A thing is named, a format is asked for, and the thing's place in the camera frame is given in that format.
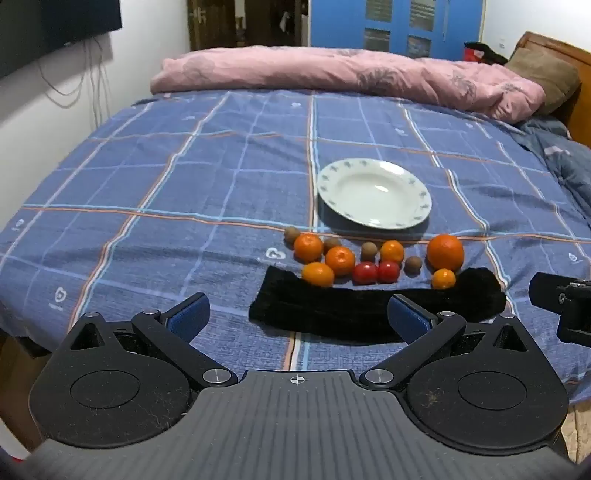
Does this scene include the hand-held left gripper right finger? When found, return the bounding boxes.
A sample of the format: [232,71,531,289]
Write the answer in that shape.
[359,294,529,391]

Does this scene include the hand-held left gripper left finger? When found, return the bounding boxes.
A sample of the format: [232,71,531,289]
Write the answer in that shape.
[67,292,238,388]

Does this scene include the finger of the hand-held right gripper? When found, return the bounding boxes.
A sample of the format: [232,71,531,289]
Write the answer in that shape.
[528,272,565,309]

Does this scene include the small orange tangerine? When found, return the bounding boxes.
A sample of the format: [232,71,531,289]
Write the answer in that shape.
[432,268,457,291]

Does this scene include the large orange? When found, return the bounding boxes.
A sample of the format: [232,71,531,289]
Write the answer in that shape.
[426,234,465,271]

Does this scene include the yellow-orange tangerine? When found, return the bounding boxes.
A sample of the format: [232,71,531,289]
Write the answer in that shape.
[302,261,335,288]

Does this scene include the white floral-rim plate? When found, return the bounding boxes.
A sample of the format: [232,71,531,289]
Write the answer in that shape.
[316,158,433,230]

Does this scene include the red tomato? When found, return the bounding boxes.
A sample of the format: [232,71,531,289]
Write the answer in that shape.
[377,260,401,284]
[353,261,379,286]

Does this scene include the black fuzzy cloth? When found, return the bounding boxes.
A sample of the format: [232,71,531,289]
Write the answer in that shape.
[248,265,508,344]

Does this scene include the blue plaid bed sheet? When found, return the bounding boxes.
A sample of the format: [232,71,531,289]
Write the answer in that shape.
[0,88,591,407]

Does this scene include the blue-grey blanket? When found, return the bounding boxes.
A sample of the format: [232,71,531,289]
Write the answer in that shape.
[514,116,591,214]

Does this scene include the brown pillow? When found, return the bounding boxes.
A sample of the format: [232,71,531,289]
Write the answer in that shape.
[505,46,581,116]

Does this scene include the wooden headboard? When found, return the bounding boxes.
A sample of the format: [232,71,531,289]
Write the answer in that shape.
[515,31,591,149]

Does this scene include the red and black garment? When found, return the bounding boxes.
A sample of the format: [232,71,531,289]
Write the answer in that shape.
[464,41,509,65]

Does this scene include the pink quilt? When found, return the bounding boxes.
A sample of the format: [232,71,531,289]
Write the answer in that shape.
[150,46,546,123]

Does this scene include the blue wardrobe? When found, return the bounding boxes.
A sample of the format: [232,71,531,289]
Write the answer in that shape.
[309,0,485,62]

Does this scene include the brown wooden door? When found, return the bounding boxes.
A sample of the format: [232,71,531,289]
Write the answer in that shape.
[187,0,237,52]

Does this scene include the hanging wall cables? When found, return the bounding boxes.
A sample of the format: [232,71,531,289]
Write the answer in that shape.
[36,37,114,127]

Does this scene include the black wall television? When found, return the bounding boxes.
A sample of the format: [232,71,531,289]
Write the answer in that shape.
[0,0,123,80]

